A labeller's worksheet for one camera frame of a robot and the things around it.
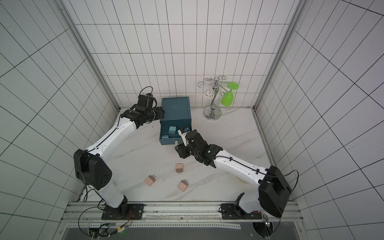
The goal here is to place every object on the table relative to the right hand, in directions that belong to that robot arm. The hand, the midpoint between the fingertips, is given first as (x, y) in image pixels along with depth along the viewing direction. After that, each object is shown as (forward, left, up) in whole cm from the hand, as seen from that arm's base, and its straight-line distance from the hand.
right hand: (174, 147), depth 78 cm
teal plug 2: (+7, +7, 0) cm, 10 cm away
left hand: (+18, +11, +6) cm, 22 cm away
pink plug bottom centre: (-14, -5, -16) cm, 22 cm away
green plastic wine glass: (+40, -31, 0) cm, 51 cm away
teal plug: (+11, +3, 0) cm, 12 cm away
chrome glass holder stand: (+42, -23, -17) cm, 51 cm away
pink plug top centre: (-5, -2, -15) cm, 16 cm away
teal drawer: (+5, +1, 0) cm, 5 cm away
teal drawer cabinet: (+17, 0, +7) cm, 19 cm away
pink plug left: (-13, +14, -15) cm, 24 cm away
